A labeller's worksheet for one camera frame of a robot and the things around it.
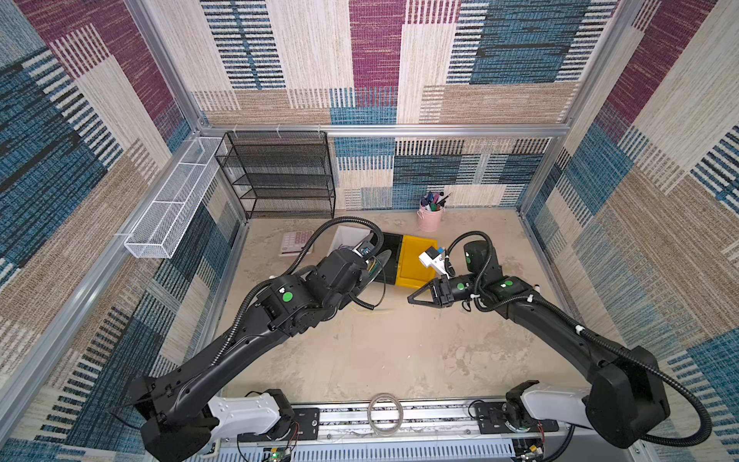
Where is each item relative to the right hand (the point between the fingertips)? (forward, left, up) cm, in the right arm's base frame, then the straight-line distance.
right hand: (412, 306), depth 69 cm
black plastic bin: (+34, +1, -19) cm, 39 cm away
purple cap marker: (+47, -11, -12) cm, 50 cm away
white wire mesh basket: (+17, +60, +12) cm, 64 cm away
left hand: (+7, +16, +8) cm, 19 cm away
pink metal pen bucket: (+44, -13, -19) cm, 50 cm away
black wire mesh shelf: (+57, +43, -5) cm, 72 cm away
